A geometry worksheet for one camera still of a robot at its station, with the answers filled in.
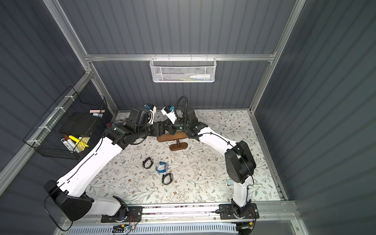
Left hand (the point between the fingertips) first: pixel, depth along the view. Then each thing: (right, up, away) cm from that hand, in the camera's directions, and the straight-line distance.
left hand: (161, 127), depth 72 cm
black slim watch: (-15, -22, +19) cm, 33 cm away
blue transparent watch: (-4, -26, +18) cm, 31 cm away
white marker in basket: (-43, -8, -5) cm, 44 cm away
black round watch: (+1, -31, +13) cm, 33 cm away
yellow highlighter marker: (-42, -6, -1) cm, 42 cm away
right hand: (-2, 0, +5) cm, 6 cm away
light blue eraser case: (+36, -30, +7) cm, 48 cm away
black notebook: (-44, +2, +5) cm, 44 cm away
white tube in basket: (+21, +32, +22) cm, 44 cm away
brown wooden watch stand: (+7, -6, +15) cm, 17 cm away
